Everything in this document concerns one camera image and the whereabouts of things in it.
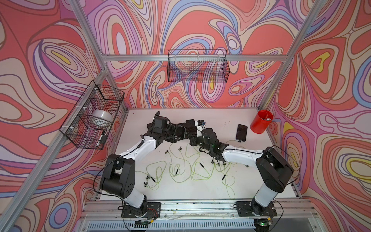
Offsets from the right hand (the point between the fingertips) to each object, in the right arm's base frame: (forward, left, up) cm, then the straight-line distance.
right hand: (187, 137), depth 86 cm
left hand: (+5, +2, +3) cm, 6 cm away
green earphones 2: (-14, +5, -14) cm, 21 cm away
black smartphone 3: (+12, -40, -14) cm, 45 cm away
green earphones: (-15, +21, -13) cm, 29 cm away
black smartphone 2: (+3, +4, +3) cm, 6 cm away
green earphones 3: (-6, -1, -14) cm, 15 cm away
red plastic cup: (+12, -51, -3) cm, 52 cm away
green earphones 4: (-20, -26, -14) cm, 36 cm away
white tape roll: (+1, +43, +20) cm, 48 cm away
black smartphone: (+1, -2, +8) cm, 8 cm away
